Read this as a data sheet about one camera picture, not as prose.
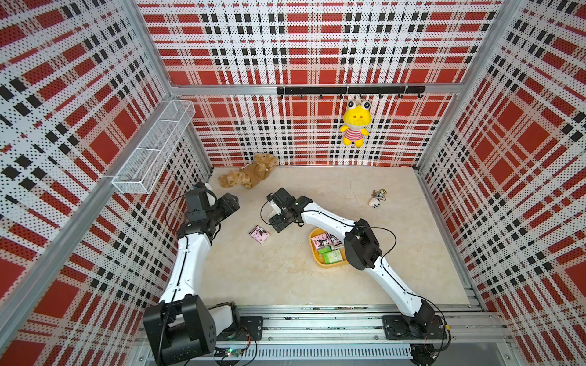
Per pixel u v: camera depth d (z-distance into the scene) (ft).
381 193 3.58
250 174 3.54
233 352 2.26
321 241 2.90
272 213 3.02
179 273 1.47
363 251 2.06
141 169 2.31
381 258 2.09
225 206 2.40
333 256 2.83
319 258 2.89
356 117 2.99
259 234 3.07
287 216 2.52
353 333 2.41
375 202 3.43
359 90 2.90
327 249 2.90
